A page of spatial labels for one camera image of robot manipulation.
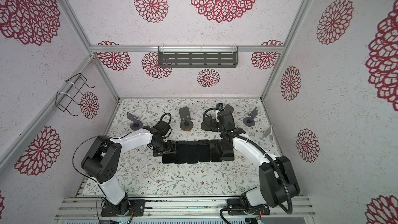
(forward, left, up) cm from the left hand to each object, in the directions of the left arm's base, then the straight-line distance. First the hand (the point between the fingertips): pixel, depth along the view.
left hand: (170, 155), depth 91 cm
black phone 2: (-1, -6, 0) cm, 6 cm away
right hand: (+15, -27, +16) cm, 35 cm away
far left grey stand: (+22, +25, 0) cm, 34 cm away
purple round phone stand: (+24, -52, 0) cm, 57 cm away
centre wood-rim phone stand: (+22, -9, +1) cm, 23 cm away
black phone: (-1, 0, +1) cm, 2 cm away
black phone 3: (+3, -13, -3) cm, 14 cm away
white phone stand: (+9, -58, +4) cm, 59 cm away
